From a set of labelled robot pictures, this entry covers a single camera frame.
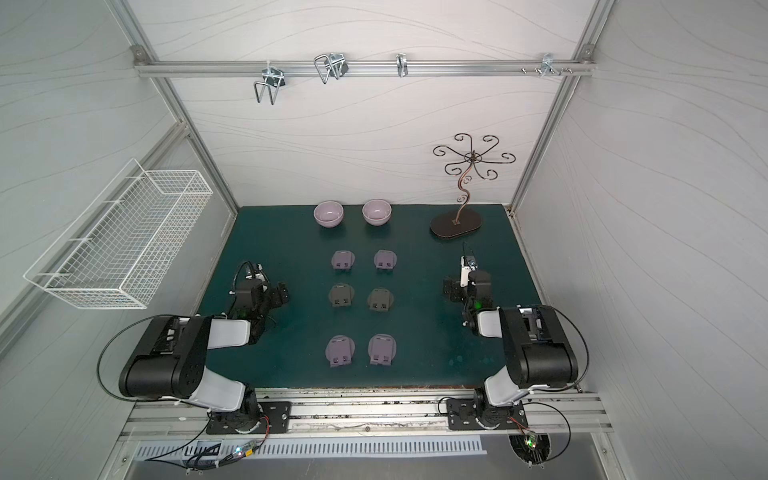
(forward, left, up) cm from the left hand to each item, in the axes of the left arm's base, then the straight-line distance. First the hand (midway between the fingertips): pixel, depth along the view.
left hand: (270, 285), depth 94 cm
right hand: (+5, -63, +1) cm, 63 cm away
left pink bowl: (+32, -13, 0) cm, 35 cm away
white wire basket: (-7, +24, +28) cm, 38 cm away
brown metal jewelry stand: (+30, -66, -1) cm, 73 cm away
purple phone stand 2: (+13, -37, -3) cm, 39 cm away
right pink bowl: (+34, -33, 0) cm, 47 cm away
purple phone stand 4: (-18, -37, -4) cm, 41 cm away
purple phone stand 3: (-19, -25, -3) cm, 31 cm away
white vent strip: (-42, -7, -2) cm, 43 cm away
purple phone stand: (+13, -22, -3) cm, 25 cm away
